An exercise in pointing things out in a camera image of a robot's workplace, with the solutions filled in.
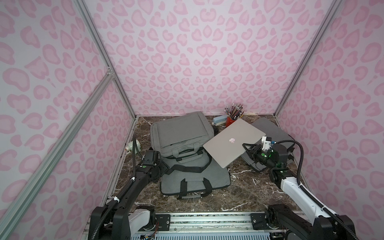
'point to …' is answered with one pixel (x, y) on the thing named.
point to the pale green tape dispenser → (129, 147)
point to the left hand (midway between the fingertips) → (165, 167)
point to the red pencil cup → (229, 121)
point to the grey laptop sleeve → (193, 175)
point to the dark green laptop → (227, 146)
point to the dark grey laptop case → (277, 137)
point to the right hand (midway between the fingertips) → (243, 145)
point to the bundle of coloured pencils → (235, 112)
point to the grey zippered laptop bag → (181, 135)
